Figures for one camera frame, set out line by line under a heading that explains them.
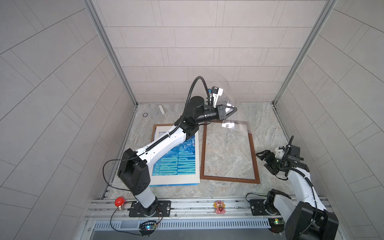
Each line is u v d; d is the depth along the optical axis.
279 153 0.76
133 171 0.42
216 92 0.61
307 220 0.39
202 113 0.58
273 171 0.74
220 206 0.71
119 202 0.71
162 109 1.11
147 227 0.64
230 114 0.63
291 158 0.63
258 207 0.71
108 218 0.69
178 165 0.85
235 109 0.63
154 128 1.01
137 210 0.67
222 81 0.66
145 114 1.08
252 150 0.91
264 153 0.75
